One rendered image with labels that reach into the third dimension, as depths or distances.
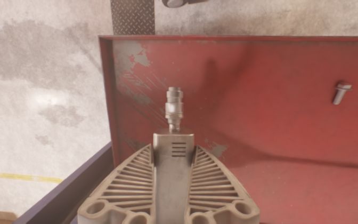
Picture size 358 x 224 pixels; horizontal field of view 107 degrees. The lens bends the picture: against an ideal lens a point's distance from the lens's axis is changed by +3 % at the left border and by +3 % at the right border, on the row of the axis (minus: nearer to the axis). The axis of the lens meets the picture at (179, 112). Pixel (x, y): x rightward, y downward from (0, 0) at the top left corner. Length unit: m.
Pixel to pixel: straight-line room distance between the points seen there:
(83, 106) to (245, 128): 1.41
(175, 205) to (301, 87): 0.30
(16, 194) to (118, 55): 2.65
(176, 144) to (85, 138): 1.53
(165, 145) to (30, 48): 1.71
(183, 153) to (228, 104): 0.17
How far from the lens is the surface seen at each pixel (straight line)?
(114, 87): 0.32
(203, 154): 0.17
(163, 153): 0.16
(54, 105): 1.74
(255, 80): 0.30
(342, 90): 0.38
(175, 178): 0.17
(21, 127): 2.15
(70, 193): 0.94
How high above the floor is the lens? 1.13
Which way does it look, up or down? 73 degrees down
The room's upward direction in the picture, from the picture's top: 162 degrees counter-clockwise
